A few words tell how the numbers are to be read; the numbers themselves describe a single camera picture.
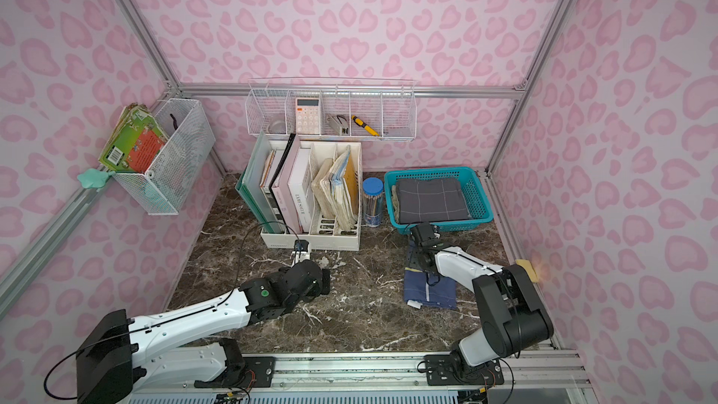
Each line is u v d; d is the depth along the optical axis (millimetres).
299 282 595
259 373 731
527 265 959
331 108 1012
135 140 725
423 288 878
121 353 408
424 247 730
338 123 974
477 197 1010
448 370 723
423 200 1005
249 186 751
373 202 920
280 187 755
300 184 821
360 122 979
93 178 636
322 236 1000
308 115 951
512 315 435
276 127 947
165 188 719
